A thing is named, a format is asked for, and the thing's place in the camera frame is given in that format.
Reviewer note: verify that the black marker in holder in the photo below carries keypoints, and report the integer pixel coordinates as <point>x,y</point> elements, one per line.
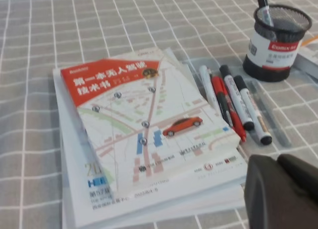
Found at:
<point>264,8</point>

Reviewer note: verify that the grey transparent ruler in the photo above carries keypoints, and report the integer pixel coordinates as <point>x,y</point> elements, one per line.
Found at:
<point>263,102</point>

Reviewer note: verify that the white pen with red eraser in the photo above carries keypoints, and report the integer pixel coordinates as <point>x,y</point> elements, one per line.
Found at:
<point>204,72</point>

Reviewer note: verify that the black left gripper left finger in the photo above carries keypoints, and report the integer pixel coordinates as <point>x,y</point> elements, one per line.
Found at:
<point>273,200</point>

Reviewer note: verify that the white magazine under map book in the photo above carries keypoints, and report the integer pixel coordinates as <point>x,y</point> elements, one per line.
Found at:
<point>213,187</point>

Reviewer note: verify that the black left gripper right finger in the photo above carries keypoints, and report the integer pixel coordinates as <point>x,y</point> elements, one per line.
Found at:
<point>302,173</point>

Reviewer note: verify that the red gel pen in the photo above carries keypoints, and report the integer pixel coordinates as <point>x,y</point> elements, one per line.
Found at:
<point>227,109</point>

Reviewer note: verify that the driverless car map book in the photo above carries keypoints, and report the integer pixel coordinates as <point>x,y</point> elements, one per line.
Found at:
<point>144,121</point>

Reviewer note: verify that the white marker black cap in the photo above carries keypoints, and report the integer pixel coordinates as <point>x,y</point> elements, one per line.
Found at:
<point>243,112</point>
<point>260,128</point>

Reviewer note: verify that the black mesh pen holder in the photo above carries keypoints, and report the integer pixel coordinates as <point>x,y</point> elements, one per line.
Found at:
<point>272,50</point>

